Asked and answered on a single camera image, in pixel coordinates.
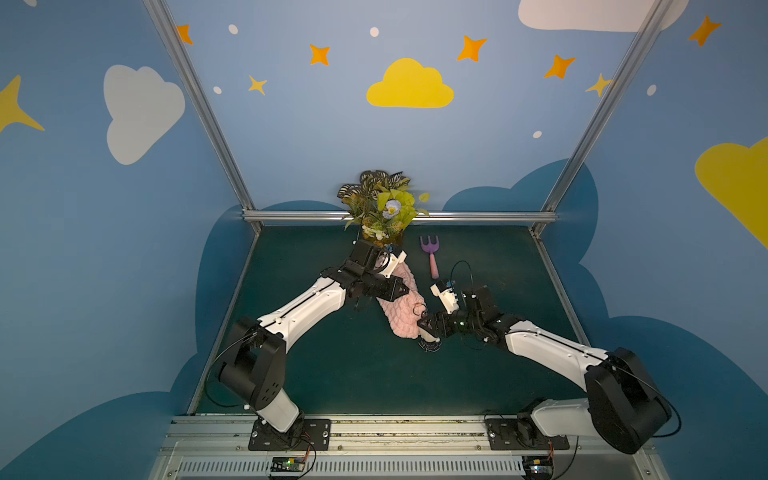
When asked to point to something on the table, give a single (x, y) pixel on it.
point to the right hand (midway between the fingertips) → (428, 316)
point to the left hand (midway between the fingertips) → (408, 285)
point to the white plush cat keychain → (429, 342)
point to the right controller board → (538, 467)
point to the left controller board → (288, 464)
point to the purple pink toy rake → (431, 248)
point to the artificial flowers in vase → (381, 206)
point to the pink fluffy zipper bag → (404, 312)
